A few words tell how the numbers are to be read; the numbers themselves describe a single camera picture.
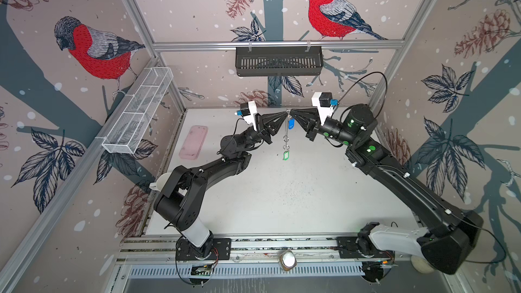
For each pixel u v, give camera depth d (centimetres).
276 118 61
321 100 51
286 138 67
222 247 73
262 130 59
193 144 104
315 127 54
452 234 38
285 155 72
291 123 63
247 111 57
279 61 106
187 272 70
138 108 79
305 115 57
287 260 65
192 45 90
